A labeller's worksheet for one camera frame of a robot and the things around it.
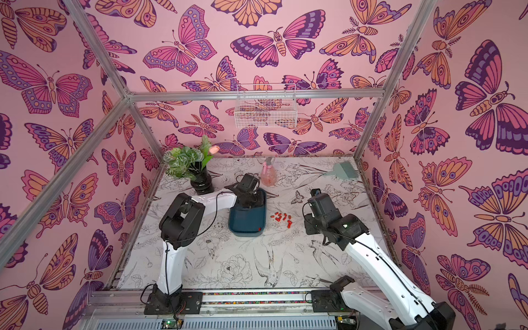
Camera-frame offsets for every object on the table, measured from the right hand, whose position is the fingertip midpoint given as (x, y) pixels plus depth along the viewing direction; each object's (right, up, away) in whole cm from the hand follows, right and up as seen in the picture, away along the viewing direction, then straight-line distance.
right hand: (308, 220), depth 76 cm
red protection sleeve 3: (-9, -2, +21) cm, 23 cm away
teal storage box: (-24, -4, +16) cm, 29 cm away
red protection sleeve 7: (-6, -6, +18) cm, 20 cm away
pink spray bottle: (-15, +17, +27) cm, 35 cm away
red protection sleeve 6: (-5, -5, +18) cm, 20 cm away
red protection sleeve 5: (-5, -3, +21) cm, 21 cm away
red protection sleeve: (-10, -4, +19) cm, 22 cm away
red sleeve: (-19, -7, +15) cm, 25 cm away
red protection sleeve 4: (-8, -4, +19) cm, 21 cm away
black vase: (-46, +13, +21) cm, 52 cm away
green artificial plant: (-49, +22, +8) cm, 54 cm away
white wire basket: (-14, +49, +19) cm, 55 cm away
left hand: (-16, +4, +24) cm, 29 cm away
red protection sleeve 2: (-13, -3, +21) cm, 24 cm away
